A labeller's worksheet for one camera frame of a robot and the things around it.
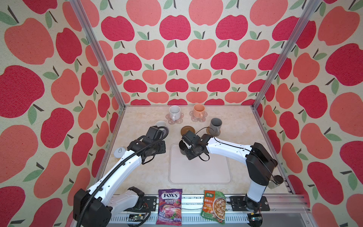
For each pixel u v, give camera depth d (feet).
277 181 2.39
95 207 1.23
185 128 3.43
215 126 3.12
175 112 3.62
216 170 2.82
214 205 2.37
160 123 3.23
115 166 1.51
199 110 3.57
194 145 2.22
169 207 2.31
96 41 2.72
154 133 1.95
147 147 1.74
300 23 2.46
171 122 3.64
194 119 3.65
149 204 2.45
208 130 3.43
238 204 2.41
